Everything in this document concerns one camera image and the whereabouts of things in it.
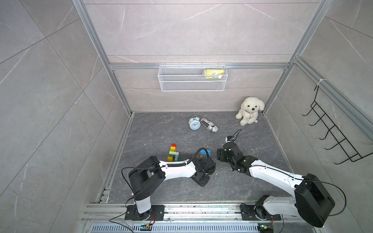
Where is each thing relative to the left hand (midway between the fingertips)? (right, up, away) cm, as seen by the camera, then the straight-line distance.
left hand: (204, 179), depth 84 cm
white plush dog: (+34, +41, +19) cm, 57 cm away
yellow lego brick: (-20, +17, +11) cm, 29 cm away
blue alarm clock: (-5, +34, +20) cm, 39 cm away
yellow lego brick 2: (-21, +10, +7) cm, 24 cm away
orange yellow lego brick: (-1, +12, +8) cm, 14 cm away
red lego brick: (-20, +18, +14) cm, 30 cm away
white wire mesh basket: (-7, +65, +16) cm, 68 cm away
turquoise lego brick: (-17, +11, +6) cm, 21 cm away
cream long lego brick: (-19, +14, +9) cm, 25 cm away
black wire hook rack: (+59, +35, -13) cm, 70 cm away
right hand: (+11, +16, +3) cm, 20 cm away
